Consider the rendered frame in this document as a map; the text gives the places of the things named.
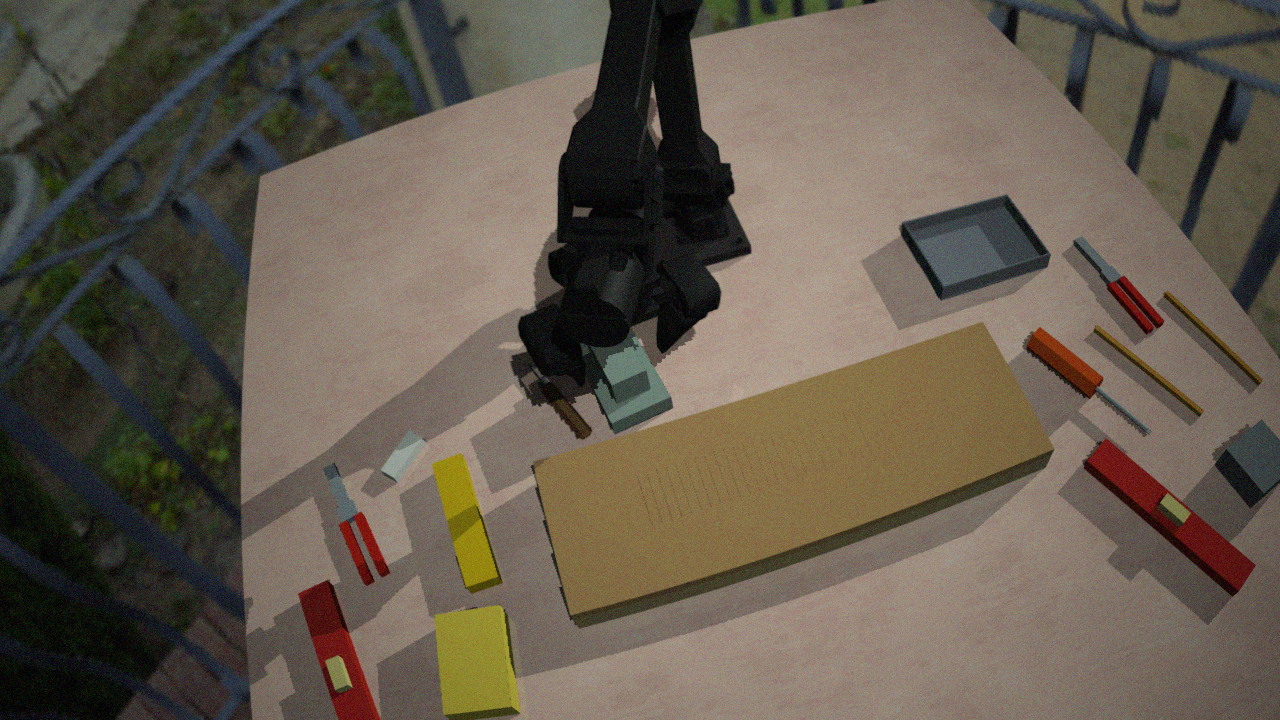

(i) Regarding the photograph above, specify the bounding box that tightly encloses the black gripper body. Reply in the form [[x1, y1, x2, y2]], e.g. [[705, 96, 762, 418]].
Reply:
[[518, 252, 721, 377]]

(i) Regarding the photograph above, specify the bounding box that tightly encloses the brown wooden rod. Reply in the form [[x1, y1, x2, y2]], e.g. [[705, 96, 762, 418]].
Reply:
[[1094, 325, 1204, 416], [1164, 291, 1263, 386]]

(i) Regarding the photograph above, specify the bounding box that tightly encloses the tan floor panel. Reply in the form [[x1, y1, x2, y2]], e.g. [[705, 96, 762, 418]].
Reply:
[[532, 322, 1053, 629]]

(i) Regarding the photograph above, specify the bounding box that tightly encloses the orange-handled awl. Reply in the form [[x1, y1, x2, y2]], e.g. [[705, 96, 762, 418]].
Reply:
[[1027, 327, 1152, 436]]

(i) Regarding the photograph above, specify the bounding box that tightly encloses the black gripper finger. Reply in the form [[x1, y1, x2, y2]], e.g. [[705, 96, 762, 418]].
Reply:
[[657, 300, 708, 354], [556, 359, 585, 387]]

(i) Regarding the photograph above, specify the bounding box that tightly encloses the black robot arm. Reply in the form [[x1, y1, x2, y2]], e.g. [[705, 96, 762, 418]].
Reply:
[[548, 0, 733, 347]]

